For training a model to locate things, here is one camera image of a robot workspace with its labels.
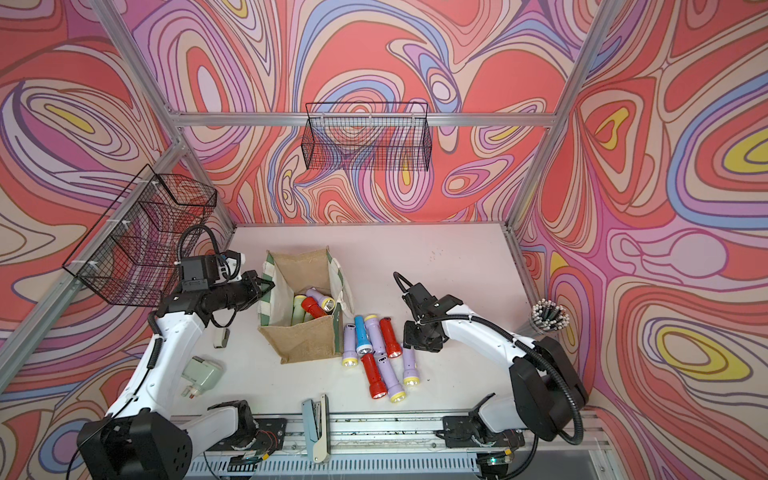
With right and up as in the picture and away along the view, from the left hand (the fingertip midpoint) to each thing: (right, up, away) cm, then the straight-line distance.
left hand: (276, 284), depth 78 cm
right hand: (+38, -20, +4) cm, 43 cm away
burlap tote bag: (+1, +3, +9) cm, 9 cm away
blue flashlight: (+22, -17, +8) cm, 29 cm away
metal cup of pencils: (+73, -9, 0) cm, 73 cm away
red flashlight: (+31, -19, +6) cm, 37 cm away
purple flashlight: (+11, -7, +12) cm, 18 cm away
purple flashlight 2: (+19, -21, +5) cm, 29 cm away
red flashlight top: (+6, -8, +11) cm, 15 cm away
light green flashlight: (+2, -10, +14) cm, 17 cm away
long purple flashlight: (+32, -29, -1) cm, 43 cm away
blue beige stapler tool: (+12, -33, -5) cm, 35 cm away
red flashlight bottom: (+27, -27, +1) cm, 38 cm away
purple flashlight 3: (+36, -25, +1) cm, 44 cm away
